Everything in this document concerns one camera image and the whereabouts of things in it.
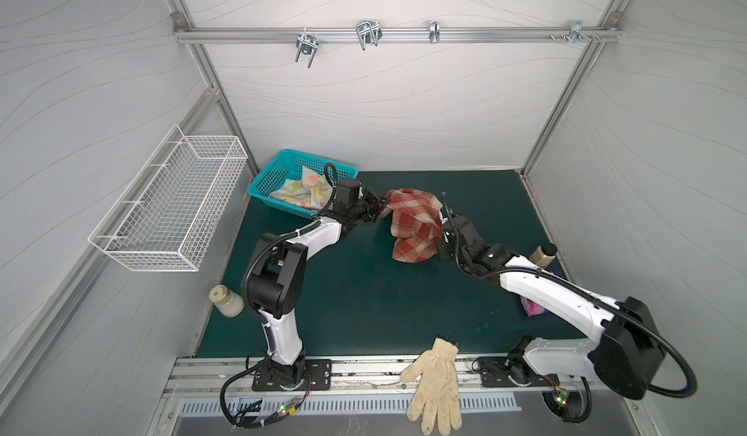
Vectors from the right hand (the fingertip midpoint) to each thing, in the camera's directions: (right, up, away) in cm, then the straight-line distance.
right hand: (450, 230), depth 84 cm
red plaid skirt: (-9, +1, +5) cm, 11 cm away
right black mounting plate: (+9, -35, -11) cm, 38 cm away
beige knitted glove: (-7, -39, -13) cm, 42 cm away
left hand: (-15, +11, +6) cm, 20 cm away
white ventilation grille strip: (-67, -42, -14) cm, 80 cm away
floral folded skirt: (-45, +12, +18) cm, 50 cm away
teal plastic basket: (-59, +23, +32) cm, 71 cm away
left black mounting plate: (-37, -37, -11) cm, 53 cm away
